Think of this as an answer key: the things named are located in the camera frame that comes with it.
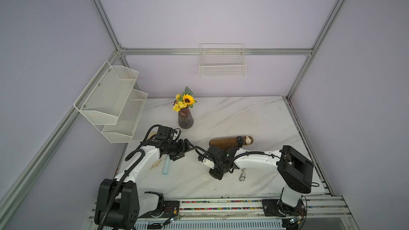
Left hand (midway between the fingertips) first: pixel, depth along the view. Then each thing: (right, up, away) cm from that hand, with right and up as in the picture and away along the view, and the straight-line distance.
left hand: (189, 152), depth 83 cm
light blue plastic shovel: (-14, -10, +3) cm, 17 cm away
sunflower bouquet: (-3, +28, +4) cm, 28 cm away
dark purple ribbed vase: (-4, +17, +13) cm, 22 cm away
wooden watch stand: (+21, +5, +5) cm, 22 cm away
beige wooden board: (-15, +12, -15) cm, 24 cm away
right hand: (+14, -11, +2) cm, 18 cm away
